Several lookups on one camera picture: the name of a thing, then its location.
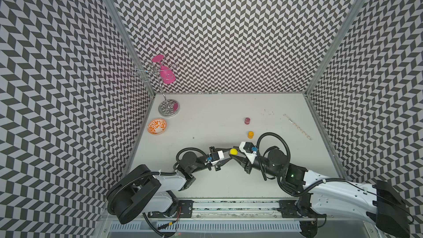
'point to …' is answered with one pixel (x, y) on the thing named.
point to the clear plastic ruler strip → (297, 126)
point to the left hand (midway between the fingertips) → (233, 151)
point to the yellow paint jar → (233, 151)
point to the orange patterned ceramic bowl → (157, 126)
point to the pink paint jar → (247, 120)
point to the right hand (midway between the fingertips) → (233, 153)
